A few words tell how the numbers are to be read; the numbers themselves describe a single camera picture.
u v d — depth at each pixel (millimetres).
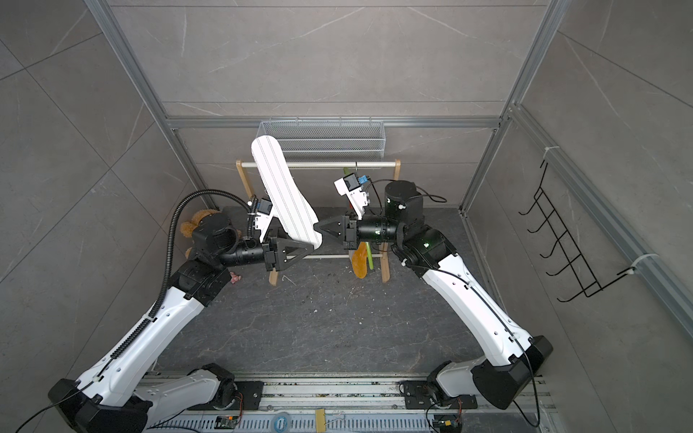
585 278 622
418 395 733
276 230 563
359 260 863
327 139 979
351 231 497
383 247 521
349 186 506
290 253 556
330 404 729
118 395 383
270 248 519
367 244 1521
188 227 977
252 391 731
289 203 525
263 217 536
